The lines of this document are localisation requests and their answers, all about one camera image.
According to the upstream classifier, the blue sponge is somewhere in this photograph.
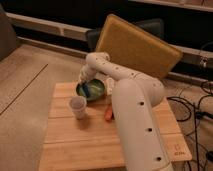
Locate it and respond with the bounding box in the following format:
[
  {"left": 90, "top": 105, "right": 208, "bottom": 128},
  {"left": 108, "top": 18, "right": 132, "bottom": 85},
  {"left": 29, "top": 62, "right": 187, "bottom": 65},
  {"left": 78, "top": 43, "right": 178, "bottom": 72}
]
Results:
[{"left": 82, "top": 83, "right": 90, "bottom": 98}]

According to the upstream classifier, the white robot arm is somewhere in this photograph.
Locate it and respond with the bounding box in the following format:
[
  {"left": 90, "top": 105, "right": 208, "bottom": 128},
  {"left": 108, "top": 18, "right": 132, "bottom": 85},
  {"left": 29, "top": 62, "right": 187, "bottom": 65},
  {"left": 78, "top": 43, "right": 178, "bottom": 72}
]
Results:
[{"left": 79, "top": 52, "right": 174, "bottom": 171}]

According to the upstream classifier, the green ceramic bowl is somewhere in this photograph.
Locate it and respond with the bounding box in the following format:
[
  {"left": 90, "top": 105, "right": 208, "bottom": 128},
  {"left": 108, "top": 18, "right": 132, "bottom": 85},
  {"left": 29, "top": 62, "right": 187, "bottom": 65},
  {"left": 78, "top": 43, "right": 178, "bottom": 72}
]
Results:
[{"left": 76, "top": 79, "right": 105, "bottom": 101}]

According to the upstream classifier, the white plastic cup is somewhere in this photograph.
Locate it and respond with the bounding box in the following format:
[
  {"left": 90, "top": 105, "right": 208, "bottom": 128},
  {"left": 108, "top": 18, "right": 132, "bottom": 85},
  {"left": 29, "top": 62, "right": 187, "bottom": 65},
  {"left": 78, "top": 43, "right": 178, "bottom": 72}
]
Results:
[{"left": 69, "top": 96, "right": 87, "bottom": 119}]

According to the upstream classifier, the orange carrot toy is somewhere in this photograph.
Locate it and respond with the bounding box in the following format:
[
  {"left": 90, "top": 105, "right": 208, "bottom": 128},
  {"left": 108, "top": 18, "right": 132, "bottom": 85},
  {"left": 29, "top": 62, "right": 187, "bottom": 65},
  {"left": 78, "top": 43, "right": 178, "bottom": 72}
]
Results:
[{"left": 104, "top": 105, "right": 113, "bottom": 121}]

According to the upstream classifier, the dark chair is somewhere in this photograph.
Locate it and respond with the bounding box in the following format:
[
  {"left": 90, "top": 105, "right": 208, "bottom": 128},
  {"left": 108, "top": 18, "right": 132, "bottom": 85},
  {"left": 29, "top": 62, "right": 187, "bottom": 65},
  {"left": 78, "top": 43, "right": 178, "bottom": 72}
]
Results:
[{"left": 85, "top": 18, "right": 164, "bottom": 52}]

